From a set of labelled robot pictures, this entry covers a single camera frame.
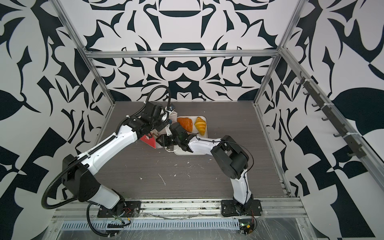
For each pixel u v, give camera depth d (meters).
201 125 1.03
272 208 0.76
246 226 0.71
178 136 0.71
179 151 0.72
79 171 0.41
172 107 0.70
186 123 1.04
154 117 0.62
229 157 0.51
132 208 0.74
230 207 0.75
